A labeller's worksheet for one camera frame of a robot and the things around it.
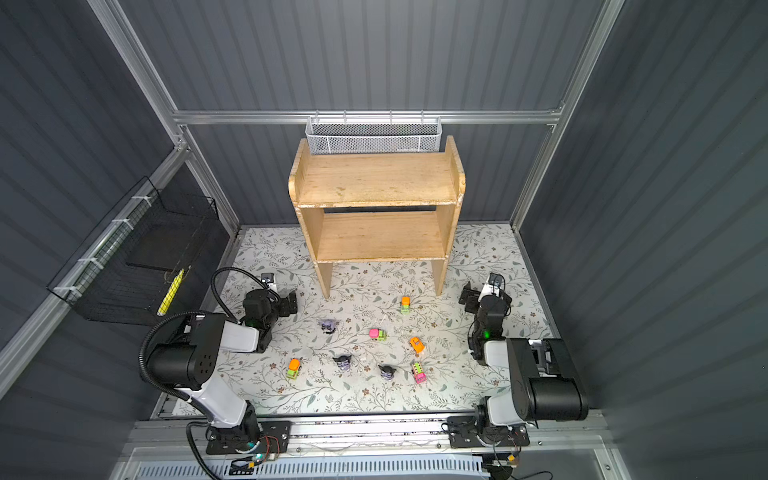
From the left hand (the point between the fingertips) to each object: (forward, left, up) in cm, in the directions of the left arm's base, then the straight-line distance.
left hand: (277, 292), depth 97 cm
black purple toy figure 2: (-28, -35, 0) cm, 45 cm away
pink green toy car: (-16, -32, -1) cm, 36 cm away
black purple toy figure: (-25, -23, +2) cm, 34 cm away
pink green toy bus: (-28, -43, 0) cm, 51 cm away
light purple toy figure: (-13, -18, +1) cm, 22 cm away
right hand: (-7, -67, +7) cm, 68 cm away
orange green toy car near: (-25, -9, -1) cm, 26 cm away
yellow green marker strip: (-15, +15, +24) cm, 32 cm away
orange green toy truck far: (-6, -42, -1) cm, 42 cm away
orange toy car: (-20, -44, -1) cm, 48 cm away
